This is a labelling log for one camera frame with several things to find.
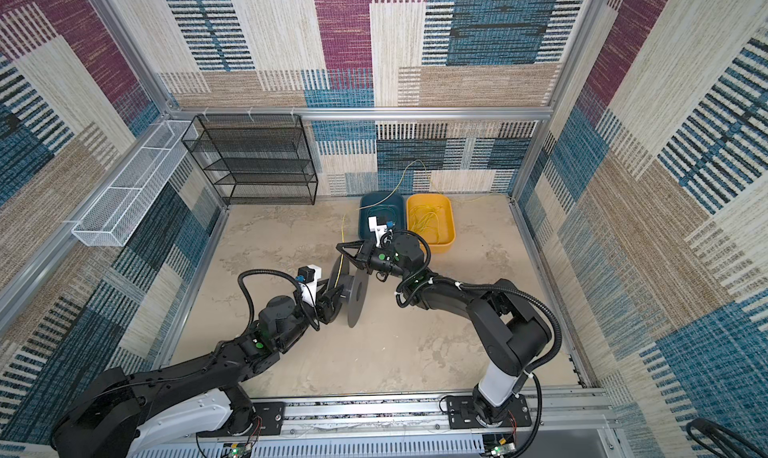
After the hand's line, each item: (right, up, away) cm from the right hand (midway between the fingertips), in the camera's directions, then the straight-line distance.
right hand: (335, 252), depth 76 cm
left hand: (0, -8, +3) cm, 8 cm away
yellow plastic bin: (+29, +10, +35) cm, 47 cm away
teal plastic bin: (+13, +15, +45) cm, 49 cm away
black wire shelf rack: (-35, +31, +34) cm, 57 cm away
